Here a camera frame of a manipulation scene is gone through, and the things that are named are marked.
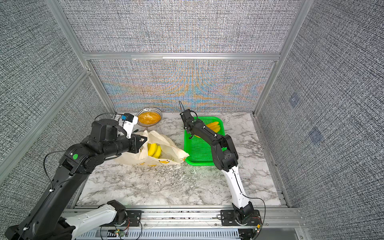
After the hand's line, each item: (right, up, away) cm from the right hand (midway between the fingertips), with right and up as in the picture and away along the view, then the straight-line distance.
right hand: (194, 120), depth 102 cm
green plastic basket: (+4, -20, -4) cm, 21 cm away
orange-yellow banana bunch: (+13, -4, -1) cm, 13 cm away
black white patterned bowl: (-36, +10, +18) cm, 42 cm away
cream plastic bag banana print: (-14, -21, -12) cm, 28 cm away
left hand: (-20, -9, -39) cm, 45 cm away
